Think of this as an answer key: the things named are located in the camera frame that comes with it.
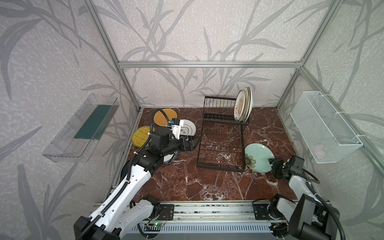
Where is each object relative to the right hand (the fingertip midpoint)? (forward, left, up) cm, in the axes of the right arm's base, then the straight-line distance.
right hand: (269, 160), depth 89 cm
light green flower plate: (+3, +7, 0) cm, 7 cm away
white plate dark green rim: (+3, +61, -1) cm, 61 cm away
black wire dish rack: (+12, +27, -2) cm, 30 cm away
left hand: (0, +44, +26) cm, 51 cm away
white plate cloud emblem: (+27, +52, -1) cm, 58 cm away
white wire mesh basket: (-4, -13, +32) cm, 34 cm away
